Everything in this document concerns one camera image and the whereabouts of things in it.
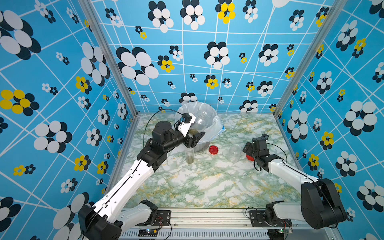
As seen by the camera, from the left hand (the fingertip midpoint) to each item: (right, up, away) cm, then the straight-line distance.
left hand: (200, 125), depth 66 cm
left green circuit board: (-26, -52, +6) cm, 59 cm away
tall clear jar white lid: (-6, -17, +20) cm, 27 cm away
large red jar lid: (+32, -21, +27) cm, 47 cm away
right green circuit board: (+37, -51, +3) cm, 63 cm away
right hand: (+34, -13, +24) cm, 44 cm away
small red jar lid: (+10, -16, +32) cm, 37 cm away
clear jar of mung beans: (+20, -16, +19) cm, 32 cm away
